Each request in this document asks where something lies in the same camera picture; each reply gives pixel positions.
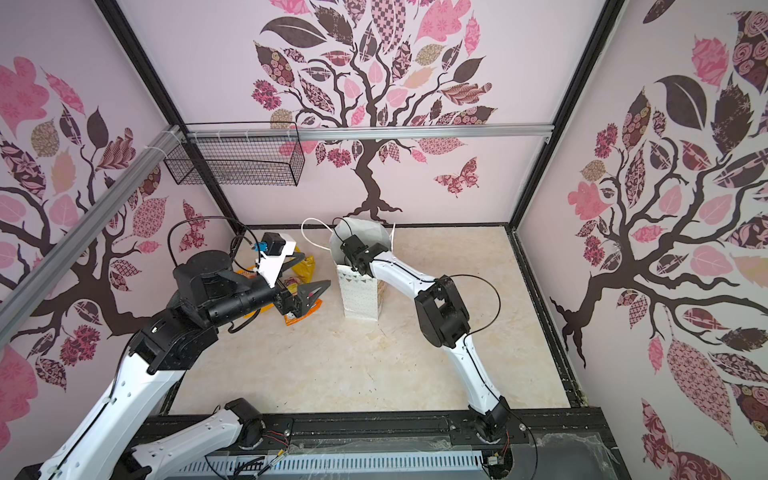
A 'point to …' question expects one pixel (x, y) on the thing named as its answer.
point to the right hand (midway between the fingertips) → (355, 285)
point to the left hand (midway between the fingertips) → (314, 274)
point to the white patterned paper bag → (361, 295)
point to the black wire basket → (242, 154)
